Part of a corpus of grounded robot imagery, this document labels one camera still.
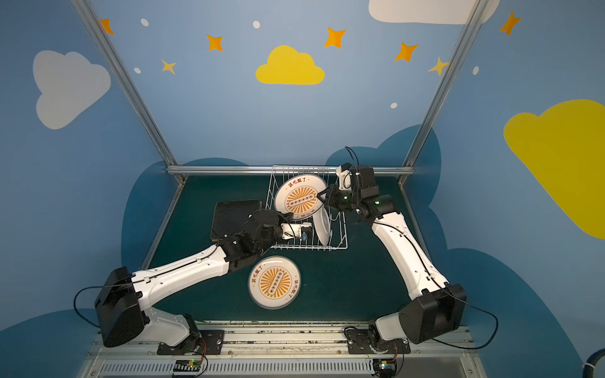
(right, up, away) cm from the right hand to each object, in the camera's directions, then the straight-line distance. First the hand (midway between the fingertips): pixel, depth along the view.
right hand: (323, 193), depth 77 cm
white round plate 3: (-8, -1, +5) cm, 10 cm away
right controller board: (+20, -56, -3) cm, 59 cm away
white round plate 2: (-17, -33, +10) cm, 39 cm away
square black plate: (-41, -9, +31) cm, 52 cm away
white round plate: (-17, -38, +6) cm, 42 cm away
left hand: (-12, -4, 0) cm, 13 cm away
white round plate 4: (0, -11, +12) cm, 16 cm away
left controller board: (-43, -55, -4) cm, 70 cm away
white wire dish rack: (+7, -17, +17) cm, 25 cm away
